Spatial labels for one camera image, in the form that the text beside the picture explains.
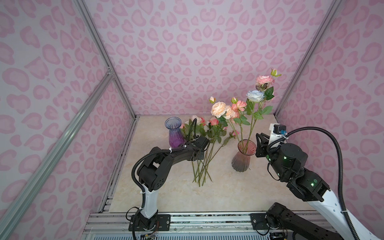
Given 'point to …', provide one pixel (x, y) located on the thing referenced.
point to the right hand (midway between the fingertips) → (258, 133)
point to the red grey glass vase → (241, 161)
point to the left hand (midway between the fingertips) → (199, 152)
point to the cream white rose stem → (198, 119)
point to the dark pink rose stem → (215, 134)
